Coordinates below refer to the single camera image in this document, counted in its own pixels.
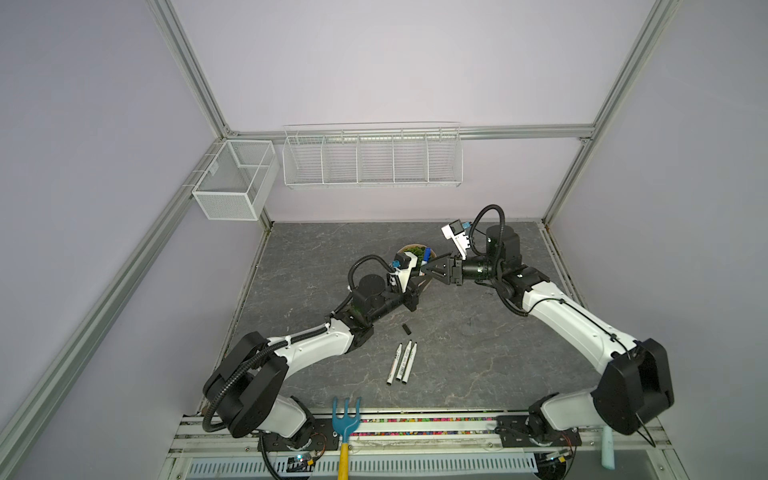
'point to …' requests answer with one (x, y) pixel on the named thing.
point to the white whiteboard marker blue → (427, 256)
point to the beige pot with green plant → (418, 250)
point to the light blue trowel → (607, 448)
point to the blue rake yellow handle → (346, 425)
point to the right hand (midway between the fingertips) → (422, 270)
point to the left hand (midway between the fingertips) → (430, 277)
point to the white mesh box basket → (237, 182)
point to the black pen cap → (406, 329)
